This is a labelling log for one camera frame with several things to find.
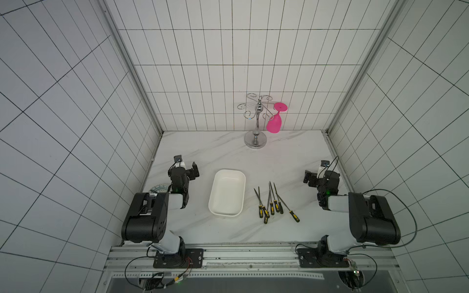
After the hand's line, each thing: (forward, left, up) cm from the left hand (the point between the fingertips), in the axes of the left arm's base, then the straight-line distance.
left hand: (185, 166), depth 95 cm
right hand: (0, -67, -1) cm, 67 cm away
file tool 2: (-25, -42, -6) cm, 49 cm away
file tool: (-22, -41, -4) cm, 47 cm away
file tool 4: (-18, -49, -6) cm, 52 cm away
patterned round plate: (-12, +11, -3) cm, 17 cm away
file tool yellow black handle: (-22, -39, -5) cm, 45 cm away
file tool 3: (-20, -45, -5) cm, 49 cm away
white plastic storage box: (-12, -22, -6) cm, 26 cm away
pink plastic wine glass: (+22, -49, +11) cm, 54 cm away
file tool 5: (-22, -54, -6) cm, 59 cm away
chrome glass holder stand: (+25, -40, -5) cm, 47 cm away
